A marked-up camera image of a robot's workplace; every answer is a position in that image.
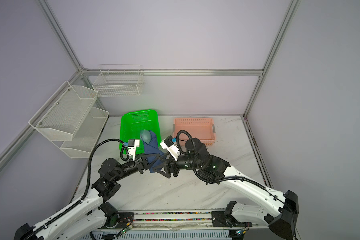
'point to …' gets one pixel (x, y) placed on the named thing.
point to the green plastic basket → (132, 123)
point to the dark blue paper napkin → (152, 152)
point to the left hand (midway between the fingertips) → (159, 155)
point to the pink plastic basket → (202, 128)
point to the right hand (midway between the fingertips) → (155, 164)
